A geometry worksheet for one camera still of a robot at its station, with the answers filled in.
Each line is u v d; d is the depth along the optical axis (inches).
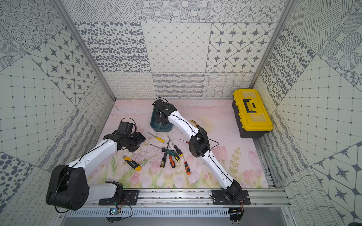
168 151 34.7
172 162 33.5
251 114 34.9
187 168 32.8
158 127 40.0
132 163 33.1
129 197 29.0
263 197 30.1
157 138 38.4
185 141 37.6
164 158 34.3
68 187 16.0
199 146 25.2
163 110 29.2
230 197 25.4
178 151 35.5
